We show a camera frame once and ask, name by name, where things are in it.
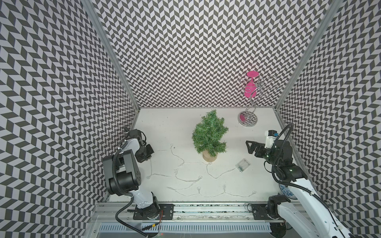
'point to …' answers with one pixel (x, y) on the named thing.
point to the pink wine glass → (250, 89)
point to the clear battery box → (242, 165)
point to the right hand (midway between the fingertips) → (252, 145)
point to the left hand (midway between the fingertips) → (150, 156)
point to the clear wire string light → (199, 178)
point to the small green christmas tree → (208, 135)
